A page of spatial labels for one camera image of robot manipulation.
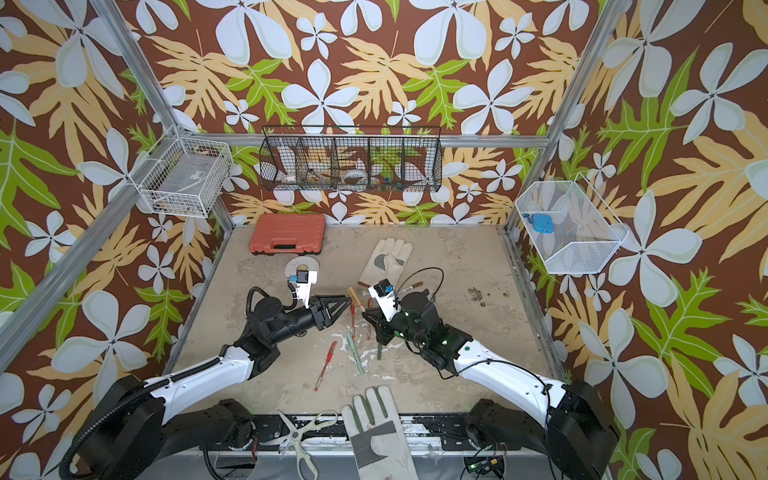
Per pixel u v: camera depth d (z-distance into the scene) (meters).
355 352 0.88
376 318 0.69
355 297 0.75
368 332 0.92
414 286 1.05
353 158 0.98
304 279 0.69
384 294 0.65
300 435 0.74
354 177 0.99
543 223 0.86
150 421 0.41
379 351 0.88
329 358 0.87
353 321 0.93
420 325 0.59
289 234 1.12
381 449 0.72
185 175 0.86
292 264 1.08
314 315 0.67
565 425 0.40
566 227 0.84
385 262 1.08
